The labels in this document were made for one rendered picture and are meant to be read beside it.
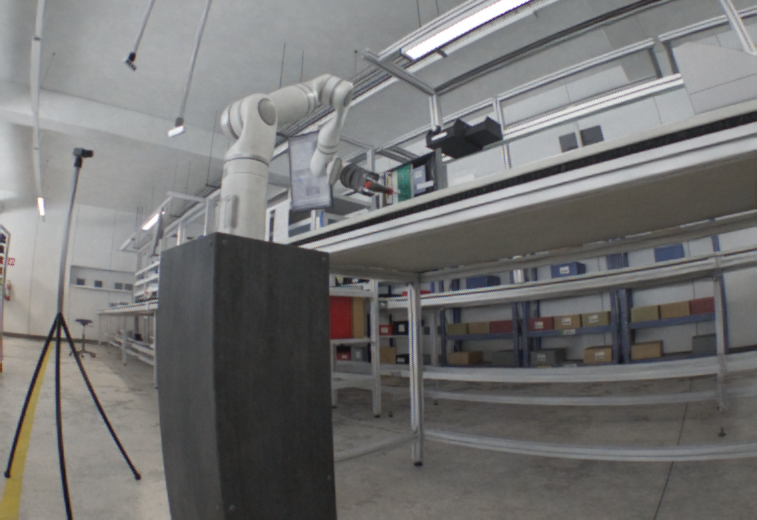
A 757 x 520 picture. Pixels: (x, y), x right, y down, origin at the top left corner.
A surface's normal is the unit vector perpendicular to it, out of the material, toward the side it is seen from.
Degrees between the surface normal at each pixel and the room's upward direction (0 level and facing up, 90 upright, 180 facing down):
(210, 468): 90
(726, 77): 90
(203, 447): 90
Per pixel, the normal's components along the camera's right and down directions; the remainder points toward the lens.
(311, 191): -0.34, -0.01
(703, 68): -0.75, -0.13
